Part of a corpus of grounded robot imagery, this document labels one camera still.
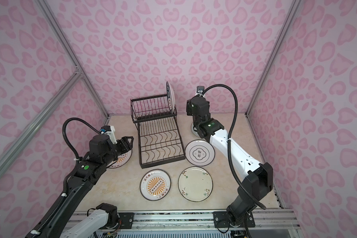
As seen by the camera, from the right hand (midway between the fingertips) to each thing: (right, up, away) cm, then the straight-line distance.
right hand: (194, 99), depth 76 cm
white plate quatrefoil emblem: (+5, -31, +21) cm, 38 cm away
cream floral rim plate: (+1, -47, +8) cm, 47 cm away
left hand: (-32, -20, -2) cm, 38 cm away
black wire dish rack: (-22, -23, +27) cm, 42 cm away
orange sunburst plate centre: (-22, -47, +8) cm, 53 cm away
